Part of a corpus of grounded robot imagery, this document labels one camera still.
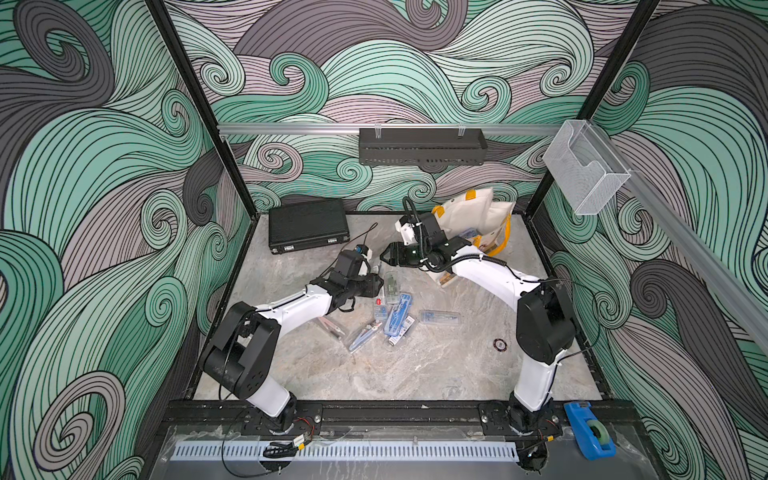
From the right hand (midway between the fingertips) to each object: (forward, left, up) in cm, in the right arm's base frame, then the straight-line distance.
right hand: (382, 258), depth 87 cm
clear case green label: (-3, -3, -13) cm, 14 cm away
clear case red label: (-8, +1, -14) cm, 16 cm away
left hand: (-3, +2, -5) cm, 7 cm away
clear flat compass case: (-12, -18, -15) cm, 26 cm away
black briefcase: (+24, +29, -12) cm, 40 cm away
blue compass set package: (-12, -5, -14) cm, 18 cm away
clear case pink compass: (-15, +16, -14) cm, 26 cm away
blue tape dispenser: (-43, -47, -11) cm, 65 cm away
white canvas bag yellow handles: (+23, -34, -6) cm, 42 cm away
